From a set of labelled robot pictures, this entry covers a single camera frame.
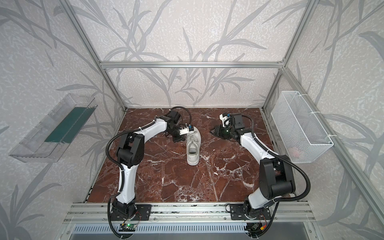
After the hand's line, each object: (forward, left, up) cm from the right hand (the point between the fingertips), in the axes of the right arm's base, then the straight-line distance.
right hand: (211, 127), depth 88 cm
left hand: (+4, +17, -12) cm, 21 cm away
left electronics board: (-47, +42, -17) cm, 65 cm away
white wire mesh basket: (-19, -36, +18) cm, 44 cm away
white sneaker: (-7, +11, -10) cm, 17 cm away
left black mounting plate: (-41, +36, -16) cm, 57 cm away
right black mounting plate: (-41, -12, -15) cm, 45 cm away
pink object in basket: (-19, -40, +4) cm, 44 cm away
